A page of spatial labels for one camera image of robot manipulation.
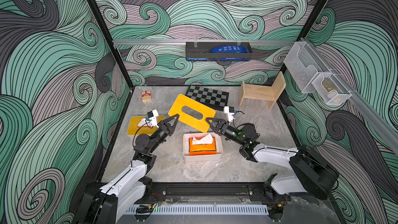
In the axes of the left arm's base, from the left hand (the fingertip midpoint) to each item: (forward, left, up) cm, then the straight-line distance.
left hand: (179, 115), depth 69 cm
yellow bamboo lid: (-1, -4, -2) cm, 5 cm away
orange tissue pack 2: (-6, -12, -21) cm, 25 cm away
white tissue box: (-2, -21, -26) cm, 34 cm away
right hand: (-1, -12, -3) cm, 13 cm away
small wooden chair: (+31, -55, -18) cm, 66 cm away
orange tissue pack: (-2, +16, -3) cm, 17 cm away
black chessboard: (+31, -21, -25) cm, 45 cm away
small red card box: (+35, +30, -27) cm, 54 cm away
